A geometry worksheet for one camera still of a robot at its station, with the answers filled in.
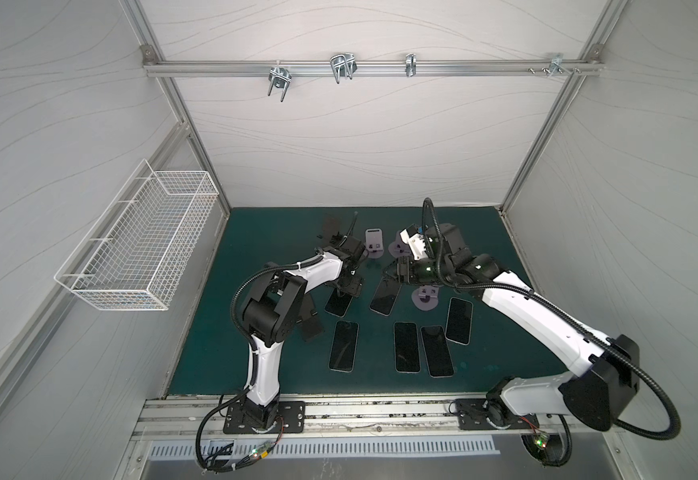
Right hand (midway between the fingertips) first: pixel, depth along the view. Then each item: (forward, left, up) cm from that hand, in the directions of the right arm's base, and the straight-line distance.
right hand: (392, 264), depth 76 cm
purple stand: (+1, -12, -19) cm, 22 cm away
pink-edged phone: (+4, 0, -24) cm, 25 cm away
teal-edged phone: (-14, -6, -23) cm, 27 cm away
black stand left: (-8, +24, -19) cm, 31 cm away
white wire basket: (-5, +60, +9) cm, 61 cm away
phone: (0, +16, -24) cm, 29 cm away
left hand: (+7, +12, -22) cm, 26 cm away
